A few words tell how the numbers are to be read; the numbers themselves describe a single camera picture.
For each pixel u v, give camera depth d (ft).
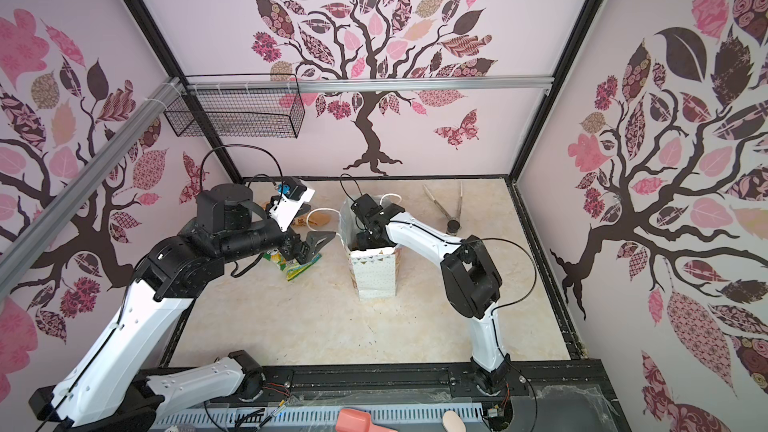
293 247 1.67
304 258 1.73
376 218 2.18
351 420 2.27
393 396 2.39
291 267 3.00
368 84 3.05
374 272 2.53
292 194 1.56
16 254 1.62
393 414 2.29
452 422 2.21
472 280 1.65
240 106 3.11
